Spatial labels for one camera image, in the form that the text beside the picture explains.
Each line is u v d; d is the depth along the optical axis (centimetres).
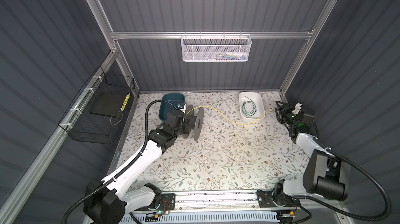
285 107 78
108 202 38
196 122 75
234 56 91
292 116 75
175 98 109
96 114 72
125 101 79
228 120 104
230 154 89
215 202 75
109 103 74
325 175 43
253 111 108
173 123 58
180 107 68
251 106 112
